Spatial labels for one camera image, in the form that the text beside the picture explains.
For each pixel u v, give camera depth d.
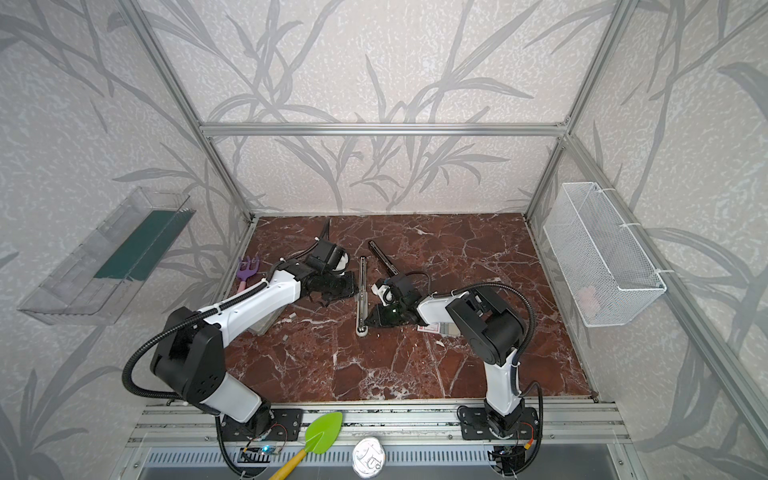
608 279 0.61
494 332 0.50
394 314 0.82
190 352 0.44
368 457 0.65
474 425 0.74
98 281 0.63
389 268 1.02
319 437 0.72
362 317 0.91
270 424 0.72
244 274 1.05
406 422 0.76
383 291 0.88
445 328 0.89
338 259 0.73
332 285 0.73
